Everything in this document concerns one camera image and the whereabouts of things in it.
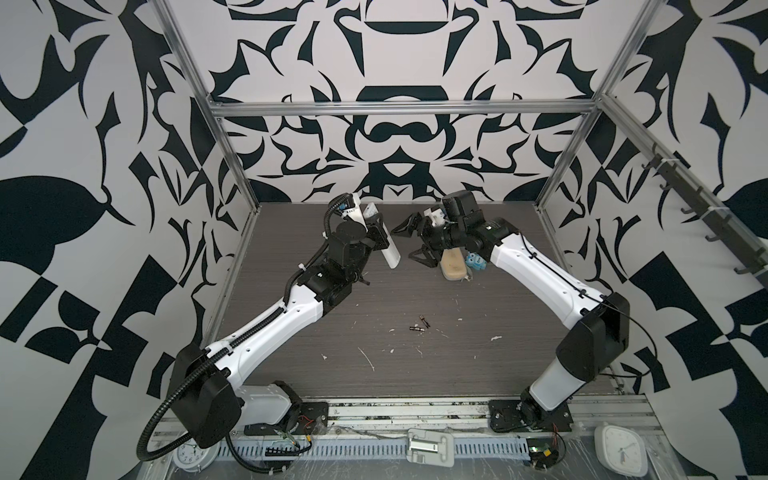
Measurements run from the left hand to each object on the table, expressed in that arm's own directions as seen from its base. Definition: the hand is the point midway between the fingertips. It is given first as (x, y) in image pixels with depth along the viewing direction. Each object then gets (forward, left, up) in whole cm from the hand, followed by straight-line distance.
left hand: (381, 209), depth 72 cm
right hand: (-4, -4, -7) cm, 9 cm away
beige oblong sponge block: (+4, -23, -30) cm, 38 cm away
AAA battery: (-15, -13, -34) cm, 39 cm away
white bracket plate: (-45, -10, -32) cm, 55 cm away
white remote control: (-6, -2, -11) cm, 12 cm away
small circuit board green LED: (-46, -36, -35) cm, 68 cm away
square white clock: (-46, -52, -31) cm, 76 cm away
